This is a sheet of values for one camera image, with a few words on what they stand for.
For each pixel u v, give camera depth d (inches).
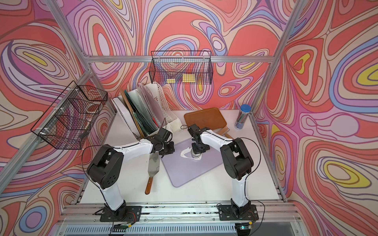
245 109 37.6
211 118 45.0
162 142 30.9
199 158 36.7
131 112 30.4
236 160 20.0
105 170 19.1
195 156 36.1
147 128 35.7
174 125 40.7
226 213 28.9
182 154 37.6
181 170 35.3
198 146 31.7
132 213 28.6
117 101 35.1
